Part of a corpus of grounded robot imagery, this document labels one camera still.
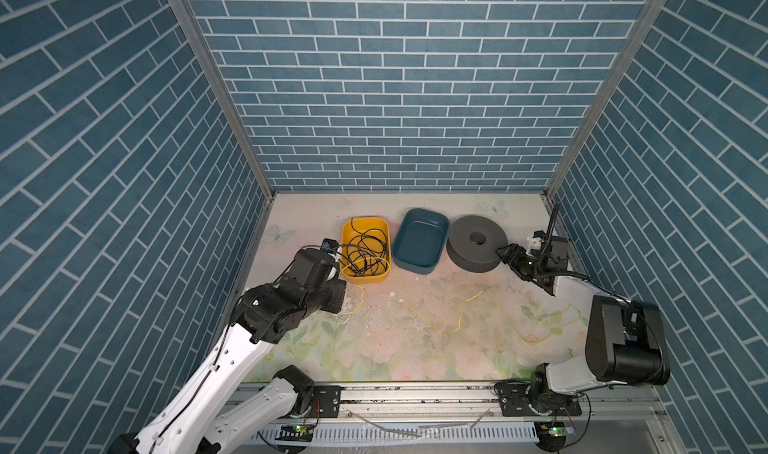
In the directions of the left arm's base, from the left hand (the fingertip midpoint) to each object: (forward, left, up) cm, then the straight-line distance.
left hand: (341, 285), depth 70 cm
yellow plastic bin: (+34, -2, -18) cm, 38 cm away
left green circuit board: (-26, +11, -25) cm, 38 cm away
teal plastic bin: (+28, -23, -21) cm, 42 cm away
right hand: (+18, -47, -13) cm, 52 cm away
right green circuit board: (-28, -52, -22) cm, 63 cm away
